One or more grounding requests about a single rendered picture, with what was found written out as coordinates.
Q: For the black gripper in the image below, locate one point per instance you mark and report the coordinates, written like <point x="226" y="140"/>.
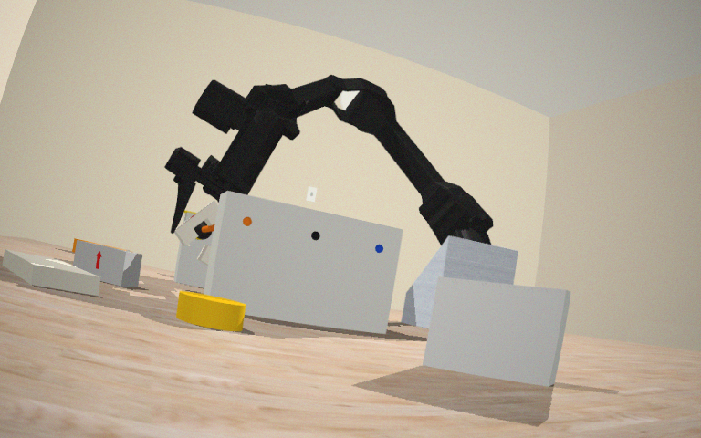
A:
<point x="236" y="172"/>

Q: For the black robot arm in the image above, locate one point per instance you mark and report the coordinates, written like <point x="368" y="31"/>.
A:
<point x="269" y="112"/>

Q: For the cream flat block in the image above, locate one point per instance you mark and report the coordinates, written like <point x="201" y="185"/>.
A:
<point x="43" y="271"/>

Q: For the yellow short cylinder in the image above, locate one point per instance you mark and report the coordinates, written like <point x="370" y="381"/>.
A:
<point x="210" y="312"/>

